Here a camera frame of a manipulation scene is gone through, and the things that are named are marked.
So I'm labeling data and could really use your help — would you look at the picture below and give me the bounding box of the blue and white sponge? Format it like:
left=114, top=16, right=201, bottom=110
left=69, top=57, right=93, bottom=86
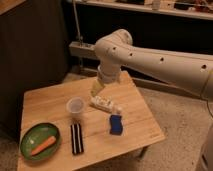
left=110, top=115, right=123, bottom=135

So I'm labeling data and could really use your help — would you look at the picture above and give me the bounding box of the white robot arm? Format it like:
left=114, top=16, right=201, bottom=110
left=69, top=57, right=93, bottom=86
left=94, top=29, right=213, bottom=102

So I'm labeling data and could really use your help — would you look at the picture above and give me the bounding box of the translucent plastic cup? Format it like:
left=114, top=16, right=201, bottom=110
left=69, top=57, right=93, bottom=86
left=66, top=97, right=85, bottom=121

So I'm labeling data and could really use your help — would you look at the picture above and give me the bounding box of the white plastic bottle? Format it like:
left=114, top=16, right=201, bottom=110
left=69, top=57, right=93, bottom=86
left=90, top=96, right=122, bottom=114

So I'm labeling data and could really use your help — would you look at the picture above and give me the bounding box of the long grey case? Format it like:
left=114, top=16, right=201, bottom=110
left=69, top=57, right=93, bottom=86
left=69, top=41, right=97, bottom=60

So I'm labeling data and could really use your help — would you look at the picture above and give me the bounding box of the black white striped cloth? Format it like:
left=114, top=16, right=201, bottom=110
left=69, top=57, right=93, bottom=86
left=70, top=123, right=84, bottom=155

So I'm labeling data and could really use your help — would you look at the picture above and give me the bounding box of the small wooden table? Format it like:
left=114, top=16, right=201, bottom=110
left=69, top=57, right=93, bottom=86
left=18, top=72, right=165, bottom=171

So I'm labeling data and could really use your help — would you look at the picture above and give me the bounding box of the orange carrot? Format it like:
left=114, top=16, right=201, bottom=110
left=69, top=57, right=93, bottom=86
left=31, top=136, right=56, bottom=156

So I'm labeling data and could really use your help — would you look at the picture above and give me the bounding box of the metal pole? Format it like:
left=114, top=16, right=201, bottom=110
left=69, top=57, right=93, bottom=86
left=72, top=0, right=83, bottom=46

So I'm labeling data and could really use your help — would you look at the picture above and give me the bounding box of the wall shelf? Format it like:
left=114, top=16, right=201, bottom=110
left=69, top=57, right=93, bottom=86
left=66, top=0, right=213, bottom=21

